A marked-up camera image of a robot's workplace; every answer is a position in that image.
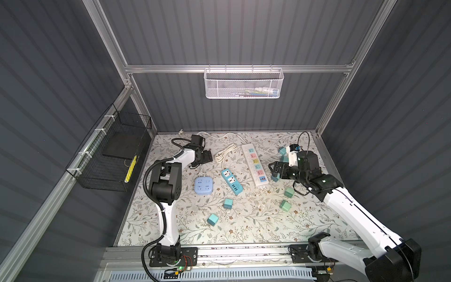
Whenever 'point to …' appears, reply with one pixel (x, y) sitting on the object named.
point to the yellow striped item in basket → (130, 171)
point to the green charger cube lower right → (285, 205)
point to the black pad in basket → (125, 144)
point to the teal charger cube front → (212, 220)
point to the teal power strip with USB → (233, 183)
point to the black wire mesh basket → (107, 155)
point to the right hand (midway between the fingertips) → (279, 166)
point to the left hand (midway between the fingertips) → (205, 159)
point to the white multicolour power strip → (256, 170)
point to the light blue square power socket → (203, 185)
